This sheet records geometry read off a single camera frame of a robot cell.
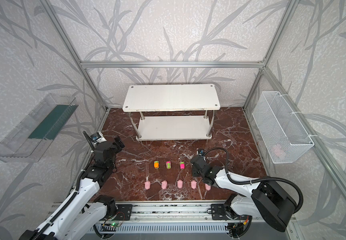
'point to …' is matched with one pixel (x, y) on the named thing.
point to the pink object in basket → (278, 151)
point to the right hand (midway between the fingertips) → (195, 162)
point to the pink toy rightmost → (207, 187)
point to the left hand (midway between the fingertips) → (115, 134)
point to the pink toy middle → (180, 183)
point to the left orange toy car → (156, 164)
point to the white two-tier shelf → (162, 112)
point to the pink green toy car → (168, 165)
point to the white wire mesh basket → (283, 136)
